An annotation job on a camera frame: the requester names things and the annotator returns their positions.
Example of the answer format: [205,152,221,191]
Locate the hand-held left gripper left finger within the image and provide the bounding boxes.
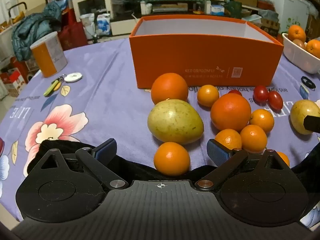
[37,138,129,190]

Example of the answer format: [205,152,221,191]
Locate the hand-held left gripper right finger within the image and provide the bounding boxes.
[196,139,288,192]

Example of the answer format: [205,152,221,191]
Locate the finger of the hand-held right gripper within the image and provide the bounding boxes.
[303,115,320,132]

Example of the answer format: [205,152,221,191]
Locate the green yellow mango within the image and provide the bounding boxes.
[147,99,205,145]
[290,99,320,135]

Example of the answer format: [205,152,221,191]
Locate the small mandarin orange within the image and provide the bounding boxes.
[239,124,268,153]
[153,142,191,176]
[197,84,220,108]
[214,129,242,150]
[249,109,275,133]
[276,151,290,167]

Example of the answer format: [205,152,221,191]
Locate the large orange with stem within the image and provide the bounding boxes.
[151,72,189,105]

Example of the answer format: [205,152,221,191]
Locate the orange cardboard box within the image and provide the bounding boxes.
[129,15,284,89]

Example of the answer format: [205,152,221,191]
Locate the purple floral tablecloth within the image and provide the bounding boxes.
[0,36,320,230]

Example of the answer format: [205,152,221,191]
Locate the white plastic bowl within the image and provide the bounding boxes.
[282,32,320,74]

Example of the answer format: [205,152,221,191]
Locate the brown fruit in bowl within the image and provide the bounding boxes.
[292,39,307,50]

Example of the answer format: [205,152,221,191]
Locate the patterned cardboard box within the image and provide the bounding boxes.
[260,17,280,37]

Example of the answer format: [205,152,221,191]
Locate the orange white can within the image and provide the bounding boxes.
[29,32,68,78]

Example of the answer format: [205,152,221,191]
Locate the red boxes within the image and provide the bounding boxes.
[0,67,28,98]

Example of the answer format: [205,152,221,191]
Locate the clear plastic container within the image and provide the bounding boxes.
[242,14,262,28]

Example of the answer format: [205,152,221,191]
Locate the white chest freezer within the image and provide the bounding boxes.
[262,0,310,30]

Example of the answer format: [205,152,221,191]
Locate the red bag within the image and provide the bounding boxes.
[59,9,88,50]

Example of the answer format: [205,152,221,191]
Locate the blue white plastic bag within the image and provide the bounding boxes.
[96,14,112,35]

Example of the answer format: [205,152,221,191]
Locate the blue puffer jacket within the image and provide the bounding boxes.
[11,1,63,62]

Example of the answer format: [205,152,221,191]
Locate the dark green bag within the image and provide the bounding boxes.
[224,0,243,19]

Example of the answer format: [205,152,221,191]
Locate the blue white tissue pack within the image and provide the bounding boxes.
[211,4,225,15]

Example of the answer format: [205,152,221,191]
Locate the white glass door cabinet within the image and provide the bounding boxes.
[72,0,112,23]

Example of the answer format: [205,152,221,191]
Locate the white bottle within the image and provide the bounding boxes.
[140,1,153,15]

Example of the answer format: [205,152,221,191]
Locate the black ring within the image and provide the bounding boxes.
[301,76,316,89]

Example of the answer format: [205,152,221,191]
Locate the black trolley handle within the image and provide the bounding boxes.
[9,2,27,23]

